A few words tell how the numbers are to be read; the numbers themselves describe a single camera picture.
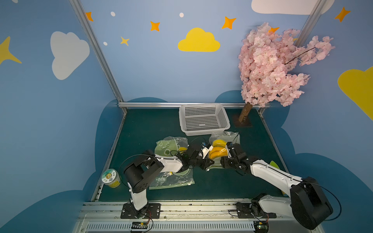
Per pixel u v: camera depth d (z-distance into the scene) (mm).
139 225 729
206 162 764
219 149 925
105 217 746
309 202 415
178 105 1141
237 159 686
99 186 848
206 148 786
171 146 945
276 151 1034
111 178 765
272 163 911
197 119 1148
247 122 1143
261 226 729
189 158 708
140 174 473
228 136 1013
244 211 747
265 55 652
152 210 749
